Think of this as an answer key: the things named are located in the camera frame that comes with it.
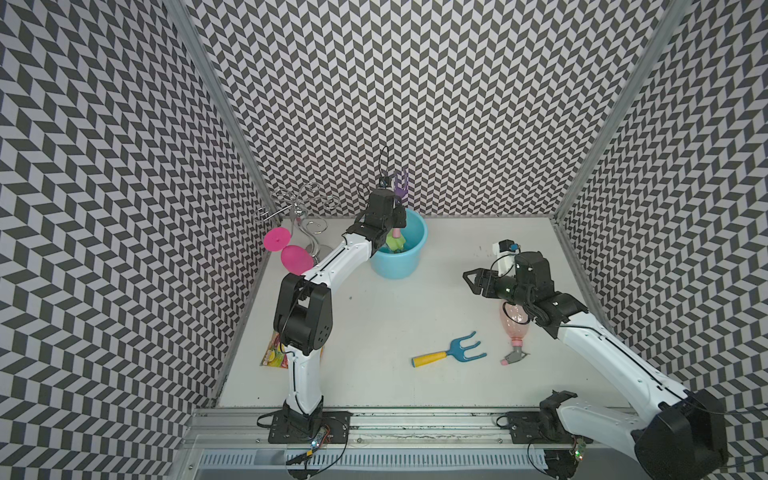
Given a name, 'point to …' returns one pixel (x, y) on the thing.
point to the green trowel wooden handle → (395, 243)
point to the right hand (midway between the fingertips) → (472, 281)
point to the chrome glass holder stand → (309, 207)
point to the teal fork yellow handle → (455, 350)
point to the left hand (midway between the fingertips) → (398, 207)
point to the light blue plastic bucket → (404, 263)
